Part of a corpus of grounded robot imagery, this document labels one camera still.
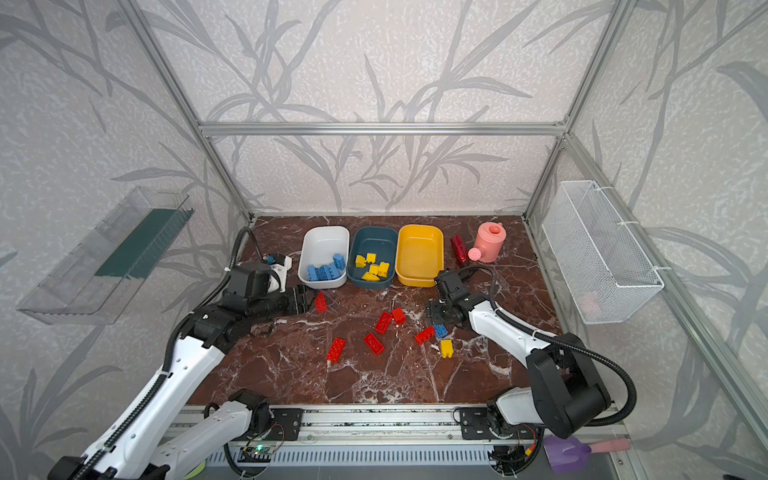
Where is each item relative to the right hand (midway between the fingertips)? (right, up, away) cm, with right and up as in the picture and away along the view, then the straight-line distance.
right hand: (439, 302), depth 90 cm
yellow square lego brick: (-22, +13, +15) cm, 30 cm away
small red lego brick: (-12, -4, +1) cm, 13 cm away
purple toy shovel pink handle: (+28, -31, -21) cm, 47 cm away
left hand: (-34, +8, -16) cm, 38 cm away
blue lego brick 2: (-35, +9, +10) cm, 37 cm away
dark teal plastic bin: (-20, +19, +22) cm, 35 cm away
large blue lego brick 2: (0, -8, -2) cm, 8 cm away
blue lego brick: (-33, +12, +11) cm, 37 cm away
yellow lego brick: (-26, +11, +13) cm, 31 cm away
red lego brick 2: (-17, -6, 0) cm, 18 cm away
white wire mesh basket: (+32, +12, -29) cm, 45 cm away
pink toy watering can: (+18, +20, +9) cm, 28 cm away
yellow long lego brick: (-22, +6, +11) cm, 26 cm away
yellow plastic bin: (-5, +14, +16) cm, 22 cm away
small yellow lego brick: (-18, +9, +11) cm, 23 cm away
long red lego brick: (-30, -12, -6) cm, 33 cm away
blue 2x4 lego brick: (-41, +8, +9) cm, 43 cm away
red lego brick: (-5, -9, -2) cm, 11 cm away
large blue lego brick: (-38, +8, +9) cm, 40 cm away
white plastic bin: (-40, +14, +18) cm, 46 cm away
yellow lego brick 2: (+1, -12, -6) cm, 13 cm away
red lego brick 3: (-20, -11, -4) cm, 23 cm away
